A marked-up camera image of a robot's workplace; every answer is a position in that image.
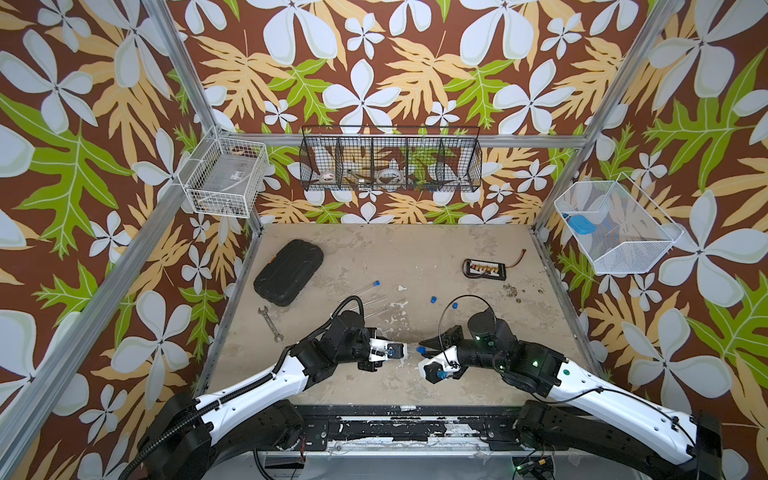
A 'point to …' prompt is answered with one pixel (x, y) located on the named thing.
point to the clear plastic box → (231, 174)
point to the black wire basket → (414, 159)
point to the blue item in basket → (581, 224)
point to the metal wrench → (278, 337)
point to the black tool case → (289, 272)
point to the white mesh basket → (617, 228)
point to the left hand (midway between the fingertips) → (394, 336)
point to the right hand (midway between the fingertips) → (421, 338)
